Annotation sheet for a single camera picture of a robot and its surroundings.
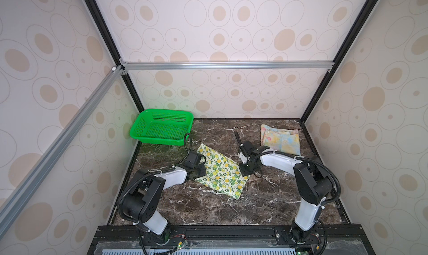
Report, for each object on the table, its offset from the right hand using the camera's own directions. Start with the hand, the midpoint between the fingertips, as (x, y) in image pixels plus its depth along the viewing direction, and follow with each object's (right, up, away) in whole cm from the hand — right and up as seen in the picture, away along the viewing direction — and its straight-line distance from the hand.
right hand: (249, 171), depth 94 cm
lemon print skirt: (-15, -1, -2) cm, 15 cm away
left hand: (-23, +1, -1) cm, 23 cm away
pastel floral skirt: (+25, +17, +12) cm, 33 cm away
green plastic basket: (-54, +26, +22) cm, 64 cm away
